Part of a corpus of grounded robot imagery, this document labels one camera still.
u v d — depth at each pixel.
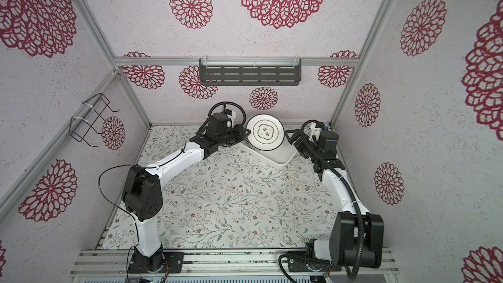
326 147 0.63
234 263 0.76
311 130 0.76
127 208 0.53
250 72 0.97
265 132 0.87
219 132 0.70
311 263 0.68
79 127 0.72
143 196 0.49
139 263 0.64
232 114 0.81
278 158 1.00
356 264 0.37
